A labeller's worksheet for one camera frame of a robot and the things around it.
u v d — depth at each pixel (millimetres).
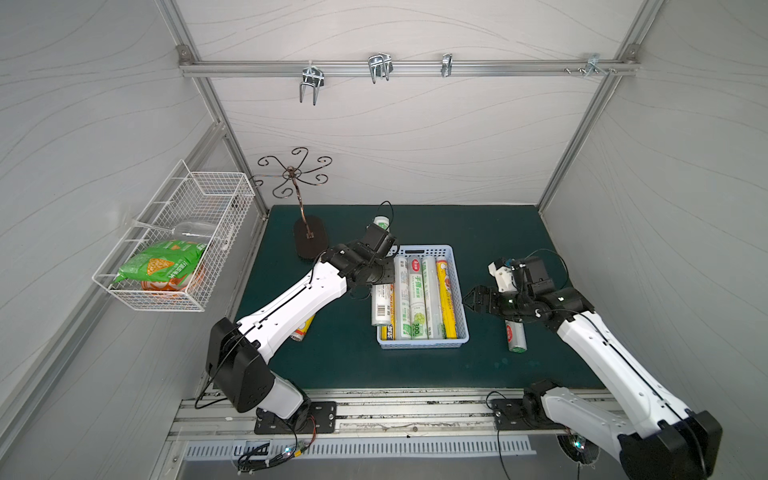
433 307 889
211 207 783
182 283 553
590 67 769
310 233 1091
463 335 816
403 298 906
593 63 765
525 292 584
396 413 750
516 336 839
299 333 849
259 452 717
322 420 735
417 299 906
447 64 726
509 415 732
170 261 547
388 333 840
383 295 733
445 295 928
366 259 582
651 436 386
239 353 404
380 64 762
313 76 783
